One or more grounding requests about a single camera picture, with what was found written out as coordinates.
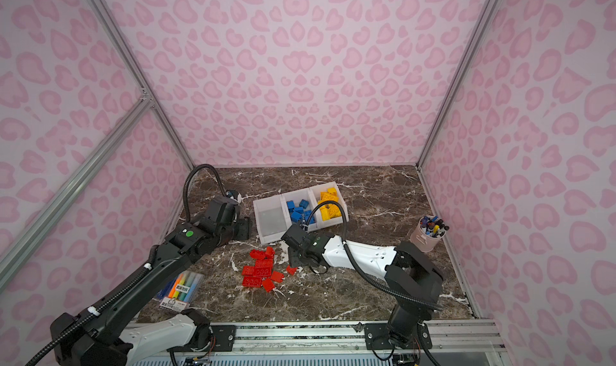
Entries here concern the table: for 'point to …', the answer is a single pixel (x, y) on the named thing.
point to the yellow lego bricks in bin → (329, 211)
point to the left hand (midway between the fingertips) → (246, 221)
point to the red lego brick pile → (261, 274)
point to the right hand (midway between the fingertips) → (298, 258)
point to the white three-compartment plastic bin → (312, 208)
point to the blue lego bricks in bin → (297, 213)
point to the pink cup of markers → (428, 230)
